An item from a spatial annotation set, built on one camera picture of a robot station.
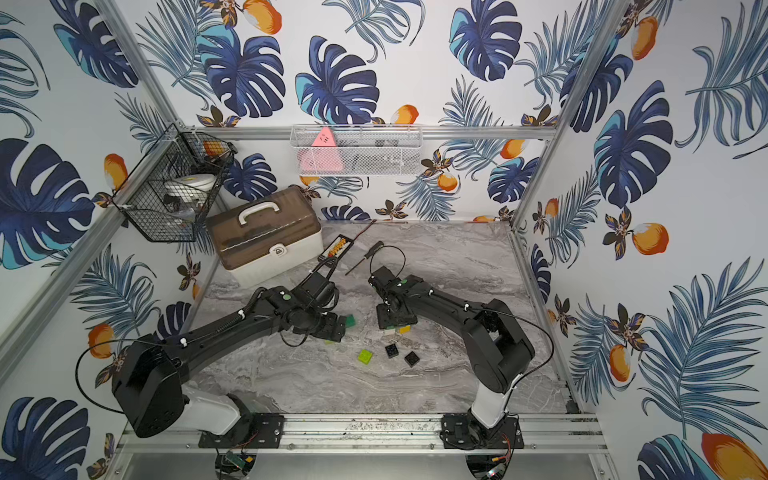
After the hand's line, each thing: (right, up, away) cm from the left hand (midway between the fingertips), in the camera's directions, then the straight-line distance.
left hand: (332, 326), depth 82 cm
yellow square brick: (+20, -3, +8) cm, 22 cm away
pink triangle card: (-4, +49, +7) cm, 50 cm away
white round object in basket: (-36, +38, -2) cm, 52 cm away
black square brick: (+16, -8, +4) cm, 19 cm away
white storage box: (-21, +25, +9) cm, 34 cm away
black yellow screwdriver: (+8, +20, +28) cm, 35 cm away
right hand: (+17, -1, +9) cm, 20 cm away
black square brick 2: (+22, -10, +4) cm, 25 cm away
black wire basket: (-48, +36, +4) cm, 60 cm away
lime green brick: (+9, -10, +4) cm, 14 cm away
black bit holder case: (-5, +20, +28) cm, 35 cm away
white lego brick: (+16, -3, +7) cm, 18 cm away
